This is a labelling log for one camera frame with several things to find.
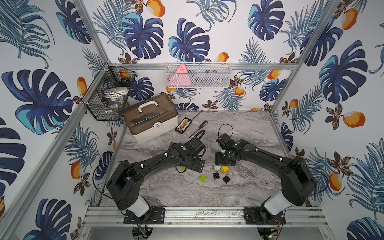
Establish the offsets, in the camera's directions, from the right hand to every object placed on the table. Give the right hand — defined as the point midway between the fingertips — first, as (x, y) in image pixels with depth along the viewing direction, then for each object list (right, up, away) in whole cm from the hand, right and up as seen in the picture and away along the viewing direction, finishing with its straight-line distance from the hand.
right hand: (219, 161), depth 87 cm
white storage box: (-41, +25, +2) cm, 48 cm away
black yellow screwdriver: (-8, +22, +22) cm, 32 cm away
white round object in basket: (-56, +38, -8) cm, 68 cm away
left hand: (-14, 0, -6) cm, 15 cm away
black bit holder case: (-23, +21, +22) cm, 38 cm away
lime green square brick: (-20, 0, -16) cm, 26 cm away
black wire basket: (-65, +37, -3) cm, 75 cm away
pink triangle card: (-23, +49, +1) cm, 54 cm away
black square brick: (-2, -8, -1) cm, 8 cm away
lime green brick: (-10, -9, -2) cm, 14 cm away
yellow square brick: (+3, -5, 0) cm, 5 cm away
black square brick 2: (+3, -10, -2) cm, 11 cm away
